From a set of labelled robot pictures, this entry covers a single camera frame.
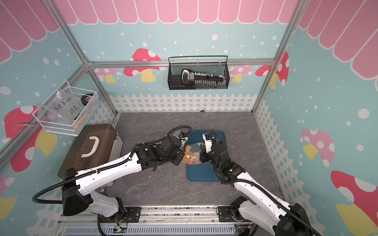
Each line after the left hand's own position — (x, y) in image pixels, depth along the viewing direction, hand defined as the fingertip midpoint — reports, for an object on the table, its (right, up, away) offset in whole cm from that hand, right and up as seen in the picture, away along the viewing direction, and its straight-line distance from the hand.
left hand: (180, 153), depth 76 cm
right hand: (+11, +4, +3) cm, 12 cm away
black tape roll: (-53, +29, +5) cm, 61 cm away
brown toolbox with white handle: (-44, +4, +1) cm, 44 cm away
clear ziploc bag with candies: (+6, -1, +8) cm, 10 cm away
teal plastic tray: (+14, -15, +17) cm, 27 cm away
